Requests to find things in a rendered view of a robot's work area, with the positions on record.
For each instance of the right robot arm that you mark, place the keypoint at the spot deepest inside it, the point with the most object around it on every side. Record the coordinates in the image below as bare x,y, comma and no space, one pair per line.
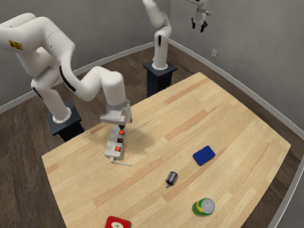
40,44

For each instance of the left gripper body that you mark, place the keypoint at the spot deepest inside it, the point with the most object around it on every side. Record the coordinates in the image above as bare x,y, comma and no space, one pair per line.
199,18

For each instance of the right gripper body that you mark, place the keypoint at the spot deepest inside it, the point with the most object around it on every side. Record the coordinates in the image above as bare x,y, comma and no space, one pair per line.
126,112

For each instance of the green and yellow drink can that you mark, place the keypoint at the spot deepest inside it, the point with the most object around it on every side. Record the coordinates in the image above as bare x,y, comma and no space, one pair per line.
203,207

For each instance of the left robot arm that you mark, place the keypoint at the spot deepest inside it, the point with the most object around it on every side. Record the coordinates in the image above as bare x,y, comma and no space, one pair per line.
160,20

